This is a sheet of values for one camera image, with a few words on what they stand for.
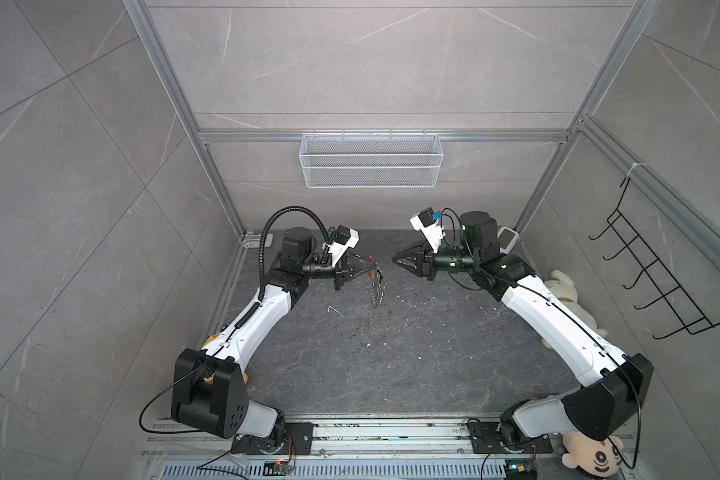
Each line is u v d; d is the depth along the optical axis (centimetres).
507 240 111
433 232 61
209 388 45
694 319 58
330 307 98
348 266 66
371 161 101
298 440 73
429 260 60
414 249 63
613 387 39
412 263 64
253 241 114
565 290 93
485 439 73
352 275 69
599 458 65
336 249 64
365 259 69
